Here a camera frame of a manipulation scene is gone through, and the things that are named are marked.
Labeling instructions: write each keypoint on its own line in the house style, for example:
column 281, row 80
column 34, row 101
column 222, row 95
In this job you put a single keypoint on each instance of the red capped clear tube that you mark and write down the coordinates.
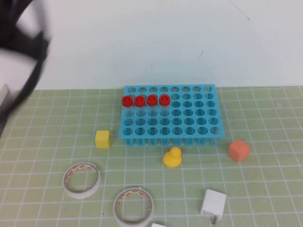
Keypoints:
column 164, row 101

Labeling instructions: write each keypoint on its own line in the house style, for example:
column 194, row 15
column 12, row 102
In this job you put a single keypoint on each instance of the red capped tube far left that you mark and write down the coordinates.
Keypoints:
column 128, row 105

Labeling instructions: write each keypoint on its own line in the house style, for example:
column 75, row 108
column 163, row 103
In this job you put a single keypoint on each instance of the blue test tube rack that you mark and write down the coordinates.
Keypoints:
column 192, row 117

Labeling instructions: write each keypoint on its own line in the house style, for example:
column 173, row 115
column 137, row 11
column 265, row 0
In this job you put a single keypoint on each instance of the yellow rubber duck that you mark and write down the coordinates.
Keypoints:
column 173, row 157

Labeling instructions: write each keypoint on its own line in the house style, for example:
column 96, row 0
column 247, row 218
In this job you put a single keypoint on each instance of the yellow foam cube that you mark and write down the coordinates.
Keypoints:
column 102, row 139

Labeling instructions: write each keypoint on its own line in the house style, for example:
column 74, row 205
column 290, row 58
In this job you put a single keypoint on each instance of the white tape roll front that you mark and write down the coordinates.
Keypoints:
column 128, row 192

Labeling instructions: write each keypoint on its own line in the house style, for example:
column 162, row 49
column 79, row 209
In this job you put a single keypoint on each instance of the white tape roll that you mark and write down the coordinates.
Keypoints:
column 128, row 192
column 74, row 168

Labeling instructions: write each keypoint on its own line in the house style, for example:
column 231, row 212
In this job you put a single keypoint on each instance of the white tape roll left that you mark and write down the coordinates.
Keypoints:
column 74, row 168

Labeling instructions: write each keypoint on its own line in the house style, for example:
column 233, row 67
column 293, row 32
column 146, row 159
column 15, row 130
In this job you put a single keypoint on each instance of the orange foam cube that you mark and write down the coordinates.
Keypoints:
column 239, row 150

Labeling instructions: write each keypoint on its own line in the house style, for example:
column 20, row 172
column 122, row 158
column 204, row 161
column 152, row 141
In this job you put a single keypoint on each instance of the green grid cutting mat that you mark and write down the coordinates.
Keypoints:
column 56, row 129

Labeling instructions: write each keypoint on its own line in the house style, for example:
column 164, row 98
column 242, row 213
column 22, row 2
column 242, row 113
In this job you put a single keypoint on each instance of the white power adapter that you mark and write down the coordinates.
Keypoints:
column 213, row 205

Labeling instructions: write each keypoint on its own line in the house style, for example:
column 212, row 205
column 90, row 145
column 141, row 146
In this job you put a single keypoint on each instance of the small white object bottom edge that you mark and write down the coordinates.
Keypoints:
column 157, row 225

